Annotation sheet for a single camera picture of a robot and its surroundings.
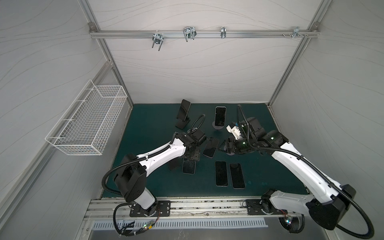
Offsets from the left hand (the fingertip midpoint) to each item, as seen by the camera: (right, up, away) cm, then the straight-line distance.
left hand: (194, 154), depth 83 cm
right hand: (+15, +7, -11) cm, 20 cm away
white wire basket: (-50, +17, -14) cm, 55 cm away
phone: (-3, -6, -3) cm, 7 cm away
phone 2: (+17, +24, +15) cm, 33 cm away
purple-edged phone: (+25, -12, +1) cm, 27 cm away
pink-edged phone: (+10, 0, +12) cm, 16 cm away
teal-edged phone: (+16, -12, +3) cm, 20 cm away
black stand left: (-10, -4, -2) cm, 12 cm away
